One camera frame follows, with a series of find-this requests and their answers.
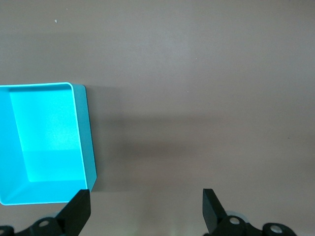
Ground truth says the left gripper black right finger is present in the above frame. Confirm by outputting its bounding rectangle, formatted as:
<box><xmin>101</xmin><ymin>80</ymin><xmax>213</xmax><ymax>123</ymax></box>
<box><xmin>202</xmin><ymin>188</ymin><xmax>296</xmax><ymax>236</ymax></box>

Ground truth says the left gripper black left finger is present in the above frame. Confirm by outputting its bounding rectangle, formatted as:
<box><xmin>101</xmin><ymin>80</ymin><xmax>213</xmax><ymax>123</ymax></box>
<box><xmin>0</xmin><ymin>188</ymin><xmax>92</xmax><ymax>236</ymax></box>

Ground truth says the turquoise plastic bin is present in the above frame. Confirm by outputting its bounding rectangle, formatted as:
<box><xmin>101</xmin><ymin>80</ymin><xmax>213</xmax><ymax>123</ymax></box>
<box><xmin>0</xmin><ymin>82</ymin><xmax>98</xmax><ymax>207</ymax></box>

